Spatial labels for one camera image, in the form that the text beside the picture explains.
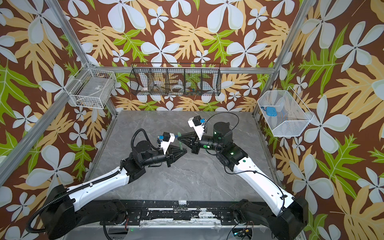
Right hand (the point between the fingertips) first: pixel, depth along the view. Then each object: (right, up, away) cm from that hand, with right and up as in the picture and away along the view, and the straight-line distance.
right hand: (179, 140), depth 63 cm
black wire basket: (-5, +37, +33) cm, 50 cm away
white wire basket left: (-53, +28, +22) cm, 64 cm away
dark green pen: (+1, -2, +1) cm, 2 cm away
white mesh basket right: (+58, +14, +20) cm, 63 cm away
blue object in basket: (+52, +15, +23) cm, 59 cm away
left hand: (+3, -5, +5) cm, 7 cm away
